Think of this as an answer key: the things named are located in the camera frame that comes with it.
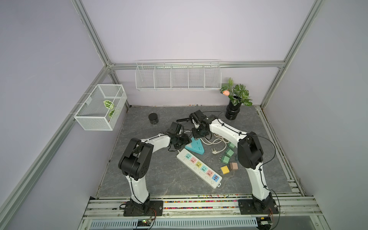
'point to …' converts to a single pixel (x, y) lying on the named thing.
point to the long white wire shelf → (178, 75)
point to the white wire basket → (102, 109)
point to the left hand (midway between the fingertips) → (189, 143)
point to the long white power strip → (201, 169)
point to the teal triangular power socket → (196, 146)
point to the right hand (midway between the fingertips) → (196, 133)
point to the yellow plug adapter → (225, 169)
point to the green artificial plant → (237, 94)
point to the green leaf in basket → (109, 105)
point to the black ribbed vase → (232, 111)
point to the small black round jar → (153, 118)
